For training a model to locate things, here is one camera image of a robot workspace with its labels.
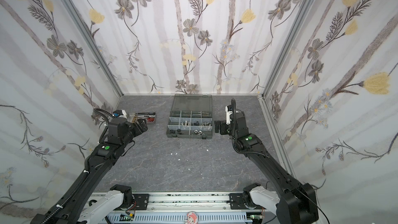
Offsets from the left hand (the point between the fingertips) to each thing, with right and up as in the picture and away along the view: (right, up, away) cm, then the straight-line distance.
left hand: (140, 122), depth 79 cm
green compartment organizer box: (+24, +2, +24) cm, 35 cm away
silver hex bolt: (+21, -2, +23) cm, 31 cm away
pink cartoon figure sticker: (+28, -42, -11) cm, 51 cm away
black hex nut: (+17, -7, +20) cm, 27 cm away
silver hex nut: (+30, -8, +20) cm, 37 cm away
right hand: (+45, +1, +1) cm, 45 cm away
